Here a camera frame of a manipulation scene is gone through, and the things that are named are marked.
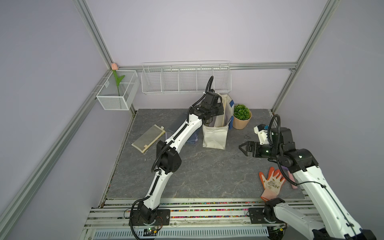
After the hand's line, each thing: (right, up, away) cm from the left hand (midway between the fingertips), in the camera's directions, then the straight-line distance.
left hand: (224, 108), depth 87 cm
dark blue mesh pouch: (-18, -20, +18) cm, 32 cm away
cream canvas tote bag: (-4, -17, +5) cm, 19 cm away
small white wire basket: (-68, +7, 0) cm, 68 cm away
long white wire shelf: (-28, +22, +11) cm, 37 cm away
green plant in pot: (+15, -3, +15) cm, 22 cm away
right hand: (+8, -20, -15) cm, 26 cm away
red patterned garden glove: (+26, -43, -4) cm, 51 cm away
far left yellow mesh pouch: (-51, -19, +20) cm, 58 cm away
